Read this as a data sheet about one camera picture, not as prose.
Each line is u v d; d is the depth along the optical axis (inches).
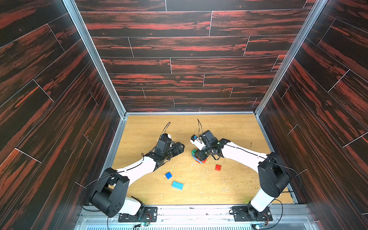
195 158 35.2
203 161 34.9
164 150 26.7
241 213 28.6
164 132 31.1
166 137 32.0
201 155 31.0
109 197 16.6
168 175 33.9
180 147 31.0
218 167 34.8
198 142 30.6
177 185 32.4
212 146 26.6
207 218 28.5
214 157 29.7
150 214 27.7
